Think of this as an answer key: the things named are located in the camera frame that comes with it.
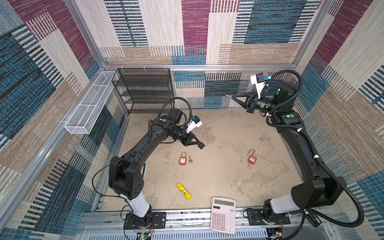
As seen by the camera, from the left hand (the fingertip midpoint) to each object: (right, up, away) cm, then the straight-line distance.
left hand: (198, 139), depth 78 cm
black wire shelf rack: (-37, +33, +31) cm, 58 cm away
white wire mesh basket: (-69, +9, +12) cm, 71 cm away
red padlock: (+34, -13, +14) cm, 39 cm away
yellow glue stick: (-8, -27, +3) cm, 29 cm away
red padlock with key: (-9, -14, +14) cm, 22 cm away
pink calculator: (+12, -36, -5) cm, 38 cm away
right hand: (+14, +19, -14) cm, 27 cm away
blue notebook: (-32, -19, +10) cm, 38 cm away
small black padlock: (+2, -3, +1) cm, 4 cm away
